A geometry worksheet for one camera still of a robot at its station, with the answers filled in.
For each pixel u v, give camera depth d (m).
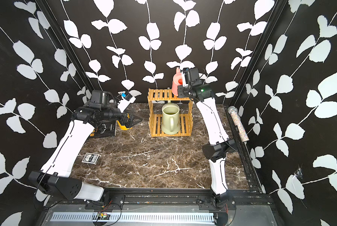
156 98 0.88
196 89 0.54
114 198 0.76
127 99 0.60
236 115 0.84
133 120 0.63
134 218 0.70
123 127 1.04
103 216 0.71
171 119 0.84
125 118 0.61
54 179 0.38
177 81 0.79
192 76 0.57
